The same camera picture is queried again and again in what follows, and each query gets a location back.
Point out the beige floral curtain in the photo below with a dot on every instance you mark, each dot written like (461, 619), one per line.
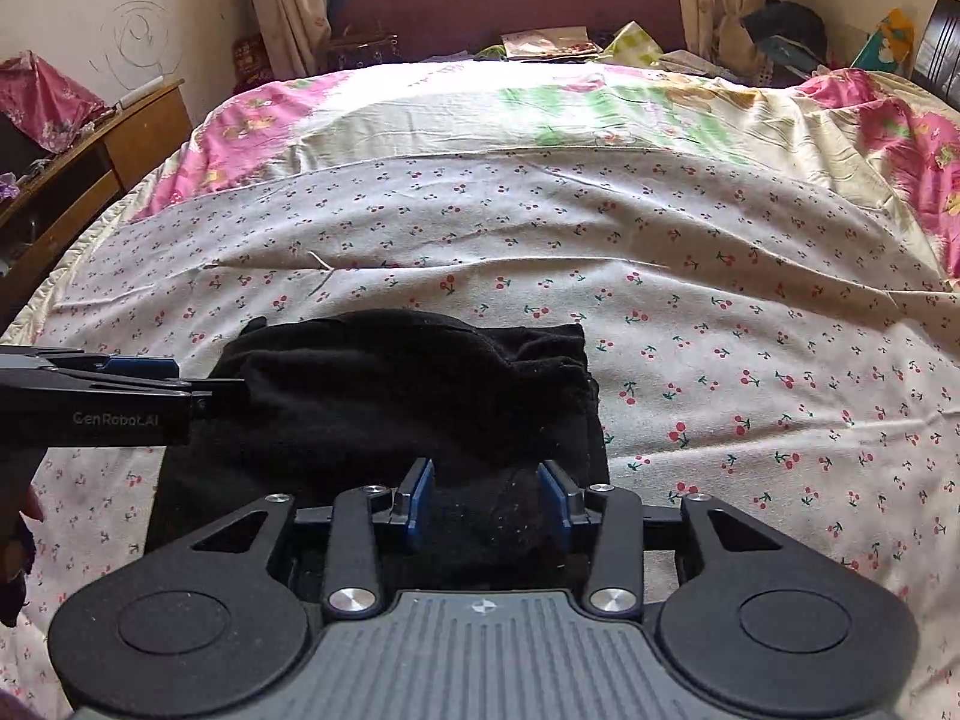
(295, 34)

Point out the white paper roll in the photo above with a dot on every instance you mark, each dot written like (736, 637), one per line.
(135, 95)

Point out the black pants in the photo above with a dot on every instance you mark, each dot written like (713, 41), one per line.
(334, 404)

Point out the papers on bench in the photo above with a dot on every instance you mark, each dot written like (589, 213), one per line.
(631, 46)

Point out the dark red box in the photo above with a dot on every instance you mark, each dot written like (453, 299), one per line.
(251, 63)

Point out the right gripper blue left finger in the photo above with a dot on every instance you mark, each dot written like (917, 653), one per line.
(400, 515)

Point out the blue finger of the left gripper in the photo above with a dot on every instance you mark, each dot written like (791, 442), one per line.
(198, 389)
(140, 368)

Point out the pink floral cloth cover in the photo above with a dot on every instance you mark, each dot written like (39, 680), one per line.
(44, 104)

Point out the maroon window bench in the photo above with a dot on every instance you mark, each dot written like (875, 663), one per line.
(441, 27)

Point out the pink yellow floral quilt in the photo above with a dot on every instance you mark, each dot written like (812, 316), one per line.
(874, 138)

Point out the wooden tv cabinet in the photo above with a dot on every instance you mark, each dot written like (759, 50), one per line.
(74, 189)

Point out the cherry print white sheet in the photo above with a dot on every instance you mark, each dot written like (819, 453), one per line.
(753, 337)

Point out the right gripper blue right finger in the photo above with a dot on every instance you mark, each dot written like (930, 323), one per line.
(562, 502)

